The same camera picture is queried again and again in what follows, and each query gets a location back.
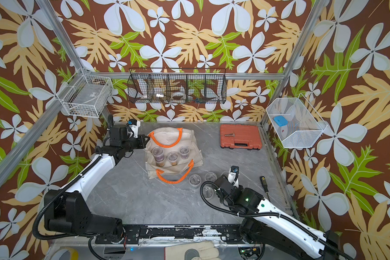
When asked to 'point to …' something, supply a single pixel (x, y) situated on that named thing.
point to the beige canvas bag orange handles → (170, 139)
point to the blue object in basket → (280, 121)
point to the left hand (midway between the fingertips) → (149, 135)
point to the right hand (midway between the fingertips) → (221, 186)
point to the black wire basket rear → (174, 85)
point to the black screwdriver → (264, 184)
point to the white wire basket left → (88, 97)
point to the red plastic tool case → (240, 136)
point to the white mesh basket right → (294, 122)
